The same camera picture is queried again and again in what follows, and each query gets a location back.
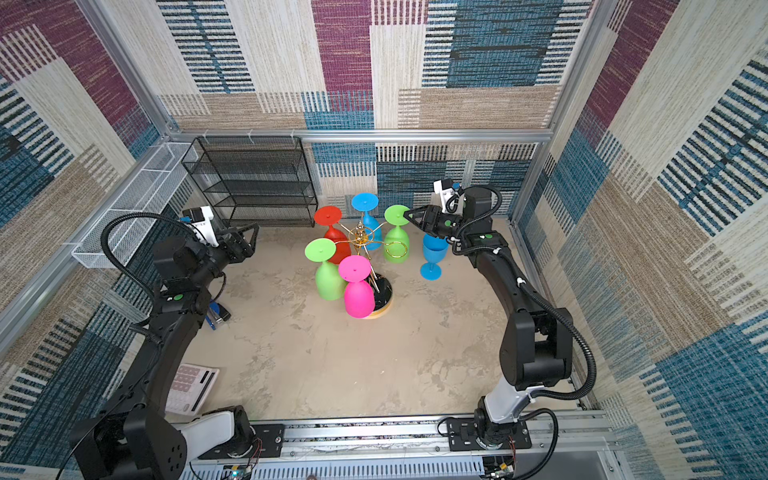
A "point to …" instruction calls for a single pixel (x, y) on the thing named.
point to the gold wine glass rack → (362, 238)
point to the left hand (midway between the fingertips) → (246, 222)
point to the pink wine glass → (359, 295)
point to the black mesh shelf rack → (255, 181)
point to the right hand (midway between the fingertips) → (407, 219)
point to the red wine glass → (329, 216)
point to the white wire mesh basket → (148, 190)
